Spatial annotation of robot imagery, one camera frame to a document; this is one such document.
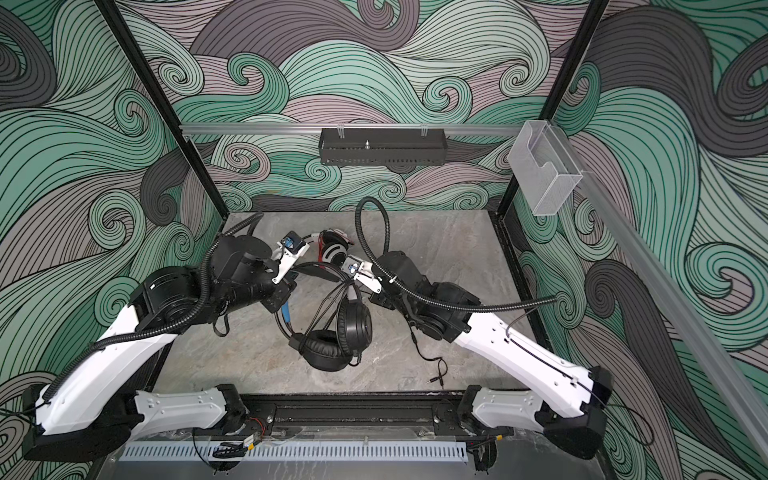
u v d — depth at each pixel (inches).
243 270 16.2
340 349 20.6
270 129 77.0
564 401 14.7
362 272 21.0
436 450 27.5
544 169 30.8
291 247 19.8
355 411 30.1
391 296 18.5
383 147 37.0
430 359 32.9
